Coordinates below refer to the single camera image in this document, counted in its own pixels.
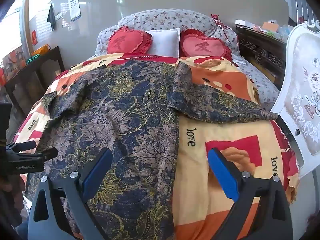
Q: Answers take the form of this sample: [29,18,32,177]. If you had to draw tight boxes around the dark carved wooden cabinet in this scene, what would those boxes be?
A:
[235,25,288,90]

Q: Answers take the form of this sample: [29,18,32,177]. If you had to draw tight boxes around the person's left hand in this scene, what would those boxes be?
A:
[0,177,26,207]

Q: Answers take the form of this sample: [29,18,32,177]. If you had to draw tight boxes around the dark hanging cloth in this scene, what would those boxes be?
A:
[47,4,57,32]

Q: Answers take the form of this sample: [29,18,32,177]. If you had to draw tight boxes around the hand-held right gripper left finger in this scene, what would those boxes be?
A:
[27,148,113,240]

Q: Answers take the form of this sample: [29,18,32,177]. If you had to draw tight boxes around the orange card box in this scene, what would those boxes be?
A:
[262,22,278,32]

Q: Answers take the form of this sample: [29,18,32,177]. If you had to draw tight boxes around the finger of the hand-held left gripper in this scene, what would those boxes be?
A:
[15,147,59,163]
[6,141,37,153]

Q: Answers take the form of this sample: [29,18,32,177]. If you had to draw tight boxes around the floral bed sheet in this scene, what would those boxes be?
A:
[232,54,280,105]

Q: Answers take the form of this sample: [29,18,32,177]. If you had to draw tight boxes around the metal rack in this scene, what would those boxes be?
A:
[287,0,316,30]

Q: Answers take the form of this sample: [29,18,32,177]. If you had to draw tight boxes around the white flat box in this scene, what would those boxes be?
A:
[235,19,254,29]

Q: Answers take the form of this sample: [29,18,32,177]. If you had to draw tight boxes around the white pillow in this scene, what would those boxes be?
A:
[145,28,181,58]

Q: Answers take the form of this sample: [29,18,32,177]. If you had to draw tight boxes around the orange red printed blanket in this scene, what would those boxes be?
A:
[12,52,300,240]

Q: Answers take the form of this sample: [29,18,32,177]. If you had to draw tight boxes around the red heart-shaped pillow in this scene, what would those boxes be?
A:
[179,29,233,62]
[107,26,153,55]

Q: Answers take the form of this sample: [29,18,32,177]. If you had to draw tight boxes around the dark wooden side cabinet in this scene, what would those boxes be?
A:
[4,46,66,115]

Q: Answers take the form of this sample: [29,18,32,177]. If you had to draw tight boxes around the orange bag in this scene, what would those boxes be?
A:
[31,44,52,56]

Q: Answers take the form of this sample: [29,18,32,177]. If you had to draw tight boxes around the white ornate chair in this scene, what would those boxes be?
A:
[270,21,320,178]

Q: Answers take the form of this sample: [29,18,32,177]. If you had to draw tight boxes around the wall chart poster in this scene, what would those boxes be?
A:
[67,0,82,22]

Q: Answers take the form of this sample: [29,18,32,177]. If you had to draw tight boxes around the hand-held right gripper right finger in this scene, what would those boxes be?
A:
[207,148,293,240]

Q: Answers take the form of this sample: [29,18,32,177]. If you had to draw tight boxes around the colourful printed box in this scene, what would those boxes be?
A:
[2,47,25,78]

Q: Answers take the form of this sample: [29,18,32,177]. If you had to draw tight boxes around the navy floral patterned shirt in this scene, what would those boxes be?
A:
[26,60,278,240]

